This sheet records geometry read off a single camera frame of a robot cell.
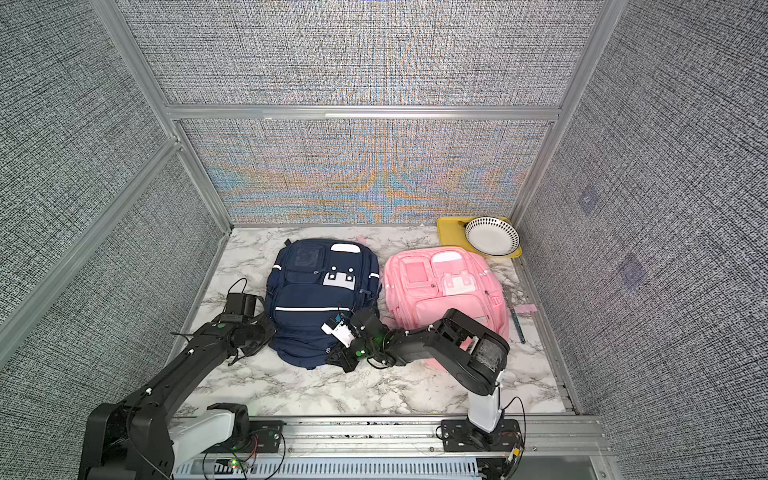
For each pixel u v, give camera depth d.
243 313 0.68
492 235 1.16
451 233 1.19
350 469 0.70
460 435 0.73
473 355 0.48
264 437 0.73
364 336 0.73
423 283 0.96
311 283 0.99
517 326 0.92
